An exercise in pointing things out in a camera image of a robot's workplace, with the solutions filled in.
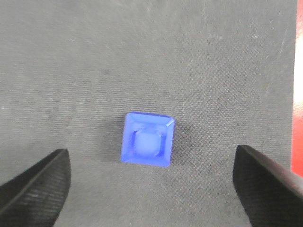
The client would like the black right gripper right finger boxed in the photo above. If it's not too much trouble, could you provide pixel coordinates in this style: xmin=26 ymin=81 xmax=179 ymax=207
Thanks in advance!
xmin=232 ymin=144 xmax=303 ymax=227

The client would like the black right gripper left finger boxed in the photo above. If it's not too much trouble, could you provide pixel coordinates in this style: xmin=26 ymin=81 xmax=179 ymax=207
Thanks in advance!
xmin=0 ymin=148 xmax=71 ymax=227

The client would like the small blue plastic box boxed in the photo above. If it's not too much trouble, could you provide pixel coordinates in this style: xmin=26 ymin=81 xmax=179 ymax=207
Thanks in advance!
xmin=120 ymin=112 xmax=176 ymax=167

